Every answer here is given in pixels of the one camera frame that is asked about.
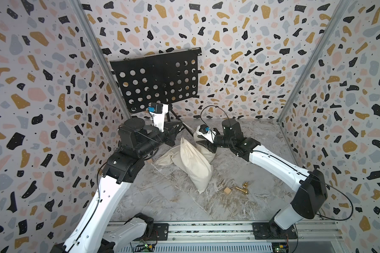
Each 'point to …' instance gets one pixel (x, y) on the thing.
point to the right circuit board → (279, 247)
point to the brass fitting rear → (245, 191)
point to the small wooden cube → (227, 190)
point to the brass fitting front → (245, 185)
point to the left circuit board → (147, 247)
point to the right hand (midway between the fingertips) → (199, 138)
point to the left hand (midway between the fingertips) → (182, 123)
